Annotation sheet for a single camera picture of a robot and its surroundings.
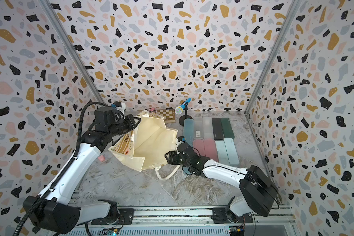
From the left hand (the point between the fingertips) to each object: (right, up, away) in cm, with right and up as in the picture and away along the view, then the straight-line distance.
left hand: (142, 118), depth 73 cm
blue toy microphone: (+17, +6, +21) cm, 28 cm away
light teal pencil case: (+52, -21, +24) cm, 61 cm away
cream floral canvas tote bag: (-5, -17, +21) cm, 28 cm away
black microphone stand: (+18, +1, +43) cm, 47 cm away
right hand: (+12, -21, +8) cm, 25 cm away
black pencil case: (+45, -9, +35) cm, 58 cm away
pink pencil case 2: (+27, -13, -10) cm, 32 cm away
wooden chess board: (+8, +4, +44) cm, 45 cm away
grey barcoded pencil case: (+31, -6, +36) cm, 48 cm away
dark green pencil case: (+53, -6, +37) cm, 65 cm away
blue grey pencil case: (+24, -8, +33) cm, 41 cm away
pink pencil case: (+38, -20, +24) cm, 49 cm away
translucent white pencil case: (+38, -7, +38) cm, 54 cm away
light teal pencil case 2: (+45, -22, +22) cm, 55 cm away
